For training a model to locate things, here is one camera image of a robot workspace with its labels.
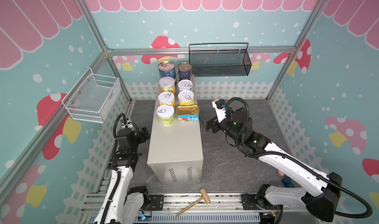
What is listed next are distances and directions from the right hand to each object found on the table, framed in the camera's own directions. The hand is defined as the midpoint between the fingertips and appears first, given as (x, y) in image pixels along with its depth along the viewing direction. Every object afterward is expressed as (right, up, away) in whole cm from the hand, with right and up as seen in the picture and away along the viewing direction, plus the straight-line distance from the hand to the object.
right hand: (207, 111), depth 67 cm
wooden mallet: (0, -44, +7) cm, 44 cm away
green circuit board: (-29, -52, +4) cm, 60 cm away
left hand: (-37, -11, +13) cm, 40 cm away
